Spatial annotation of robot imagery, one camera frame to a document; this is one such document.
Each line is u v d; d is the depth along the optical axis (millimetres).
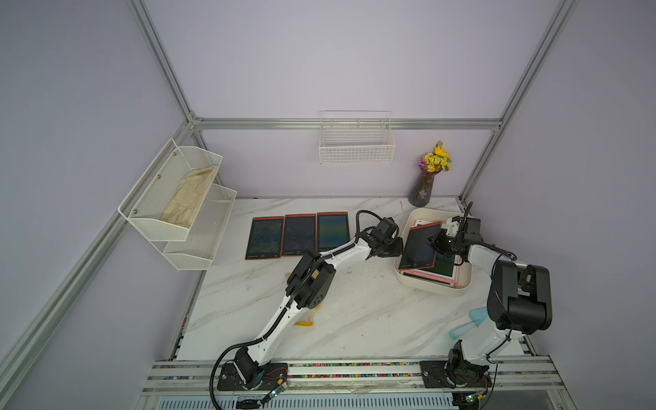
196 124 930
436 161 1008
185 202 784
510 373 763
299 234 1083
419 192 1116
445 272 901
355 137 934
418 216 1107
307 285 606
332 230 1075
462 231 776
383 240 804
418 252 999
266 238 1054
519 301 478
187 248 882
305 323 824
